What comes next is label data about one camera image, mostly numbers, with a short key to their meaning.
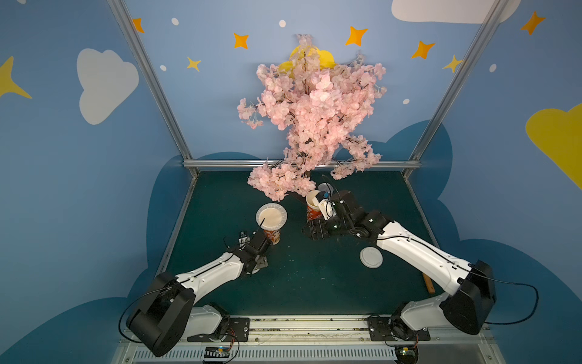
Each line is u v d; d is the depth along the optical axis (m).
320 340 0.74
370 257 0.89
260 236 0.83
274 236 0.88
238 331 0.73
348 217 0.58
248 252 0.68
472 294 0.40
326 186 1.10
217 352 0.73
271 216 0.85
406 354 0.73
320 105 0.57
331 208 0.67
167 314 0.41
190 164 1.16
